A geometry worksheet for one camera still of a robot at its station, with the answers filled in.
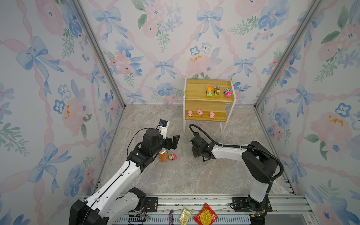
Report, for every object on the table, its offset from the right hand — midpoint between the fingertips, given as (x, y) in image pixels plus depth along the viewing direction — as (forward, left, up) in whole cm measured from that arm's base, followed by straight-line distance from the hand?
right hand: (195, 148), depth 95 cm
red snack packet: (-38, -4, +1) cm, 38 cm away
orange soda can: (-9, +20, +9) cm, 24 cm away
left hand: (-2, +14, +23) cm, 27 cm away
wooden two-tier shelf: (+13, -6, +32) cm, 35 cm away
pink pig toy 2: (+15, -10, +18) cm, 25 cm away
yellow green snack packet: (-38, +7, +2) cm, 39 cm away
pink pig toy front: (+16, +4, +18) cm, 24 cm away
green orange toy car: (+17, -6, +35) cm, 39 cm away
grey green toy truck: (+18, -11, +35) cm, 41 cm away
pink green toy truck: (-8, +15, +3) cm, 17 cm away
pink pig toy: (+17, -3, +18) cm, 25 cm away
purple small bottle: (-39, +14, 0) cm, 41 cm away
